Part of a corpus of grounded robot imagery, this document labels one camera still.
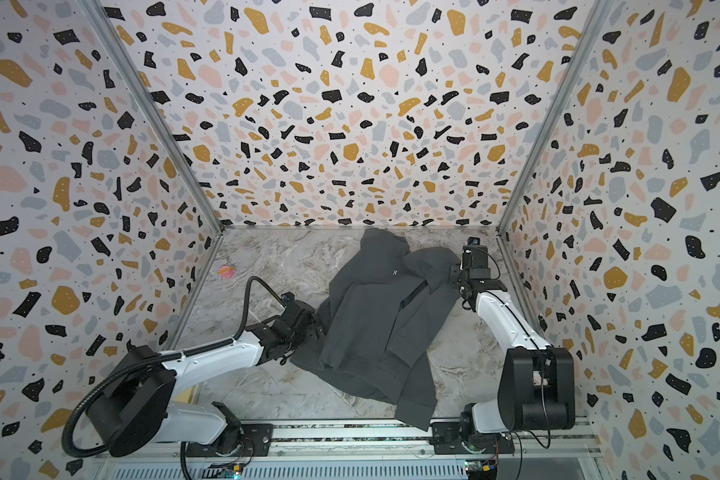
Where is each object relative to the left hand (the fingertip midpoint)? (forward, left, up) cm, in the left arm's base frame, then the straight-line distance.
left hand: (314, 322), depth 88 cm
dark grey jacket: (+5, -18, -2) cm, 19 cm away
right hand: (+13, -44, +11) cm, 47 cm away
